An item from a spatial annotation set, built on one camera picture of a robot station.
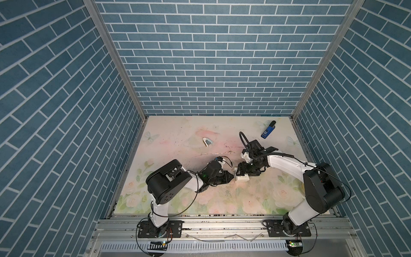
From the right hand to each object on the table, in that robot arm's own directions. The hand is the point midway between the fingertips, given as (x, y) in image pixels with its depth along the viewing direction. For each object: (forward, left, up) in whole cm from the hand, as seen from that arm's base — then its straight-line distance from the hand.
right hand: (242, 174), depth 88 cm
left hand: (-3, +2, -2) cm, 4 cm away
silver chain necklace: (+22, +11, -3) cm, 24 cm away
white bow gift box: (-2, -2, 0) cm, 3 cm away
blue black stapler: (+32, -18, -1) cm, 36 cm away
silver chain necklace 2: (+17, +7, -3) cm, 18 cm away
